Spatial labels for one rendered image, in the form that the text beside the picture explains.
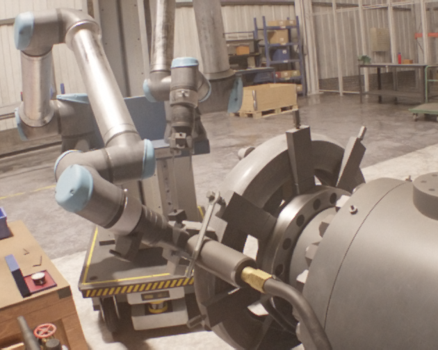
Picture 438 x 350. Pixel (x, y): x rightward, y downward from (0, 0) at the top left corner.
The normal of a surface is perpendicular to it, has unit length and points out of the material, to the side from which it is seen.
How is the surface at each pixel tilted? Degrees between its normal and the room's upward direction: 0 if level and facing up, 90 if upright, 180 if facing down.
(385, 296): 61
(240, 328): 90
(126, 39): 90
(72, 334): 90
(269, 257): 68
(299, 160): 90
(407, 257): 42
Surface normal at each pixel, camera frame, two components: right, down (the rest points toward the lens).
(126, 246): -0.68, -0.46
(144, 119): 0.15, 0.23
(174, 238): 0.41, -0.23
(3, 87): 0.49, 0.17
